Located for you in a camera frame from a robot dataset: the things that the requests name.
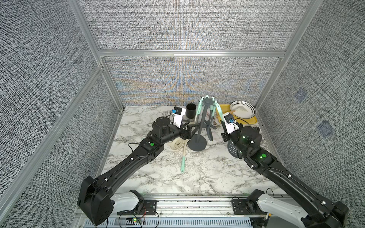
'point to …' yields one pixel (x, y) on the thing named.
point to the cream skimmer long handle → (199, 108)
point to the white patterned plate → (249, 107)
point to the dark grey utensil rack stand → (206, 123)
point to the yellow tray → (226, 108)
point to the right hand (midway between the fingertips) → (226, 116)
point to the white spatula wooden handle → (240, 109)
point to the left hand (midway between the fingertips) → (197, 122)
